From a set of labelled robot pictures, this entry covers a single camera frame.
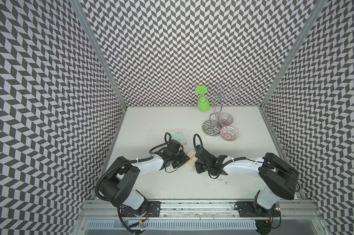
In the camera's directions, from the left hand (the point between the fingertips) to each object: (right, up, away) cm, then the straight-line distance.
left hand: (188, 160), depth 87 cm
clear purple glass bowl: (+28, +25, +21) cm, 43 cm away
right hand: (+6, -4, +1) cm, 7 cm away
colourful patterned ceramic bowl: (+29, +15, +14) cm, 36 cm away
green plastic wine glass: (+10, +35, +6) cm, 36 cm away
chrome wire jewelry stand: (+18, +19, +16) cm, 31 cm away
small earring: (+21, -11, -5) cm, 24 cm away
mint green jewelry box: (-6, +13, +12) cm, 18 cm away
